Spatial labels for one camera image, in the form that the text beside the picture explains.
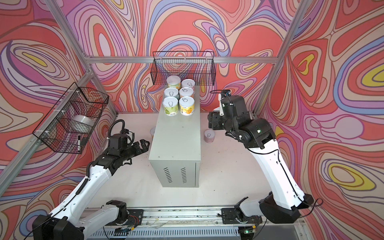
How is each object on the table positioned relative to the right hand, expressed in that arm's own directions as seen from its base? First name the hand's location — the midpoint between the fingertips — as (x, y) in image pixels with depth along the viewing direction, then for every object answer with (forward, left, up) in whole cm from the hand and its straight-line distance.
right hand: (216, 120), depth 63 cm
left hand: (+3, +37, -21) cm, 43 cm away
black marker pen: (-1, +67, -13) cm, 68 cm away
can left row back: (+21, +38, -33) cm, 54 cm away
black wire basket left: (+5, +69, -5) cm, 69 cm away
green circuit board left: (-35, +47, -41) cm, 71 cm away
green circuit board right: (-36, -15, -41) cm, 56 cm away
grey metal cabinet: (-14, +18, -4) cm, 23 cm away
